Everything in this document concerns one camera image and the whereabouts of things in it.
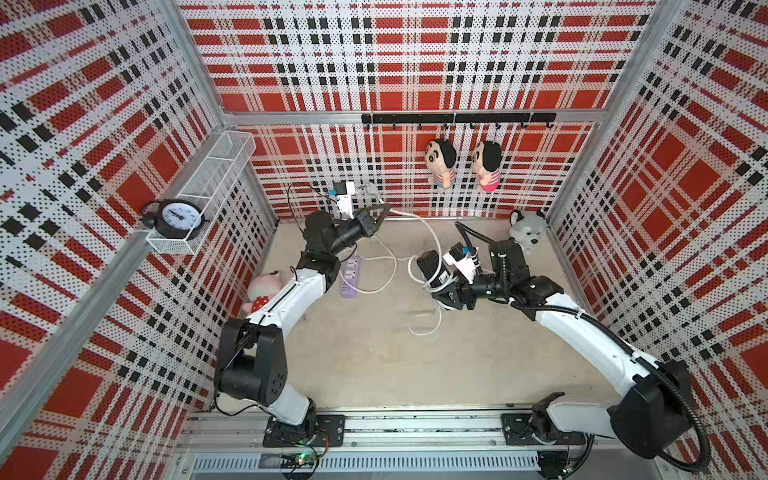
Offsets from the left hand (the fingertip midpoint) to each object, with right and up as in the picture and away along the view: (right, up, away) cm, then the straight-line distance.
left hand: (393, 205), depth 75 cm
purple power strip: (-16, -19, +28) cm, 37 cm away
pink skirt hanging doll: (+29, +17, +19) cm, 39 cm away
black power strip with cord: (+9, -16, -6) cm, 19 cm away
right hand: (+13, -21, 0) cm, 25 cm away
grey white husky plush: (+42, -5, +19) cm, 47 cm away
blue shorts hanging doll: (+14, +17, +16) cm, 27 cm away
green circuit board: (-22, -61, -5) cm, 65 cm away
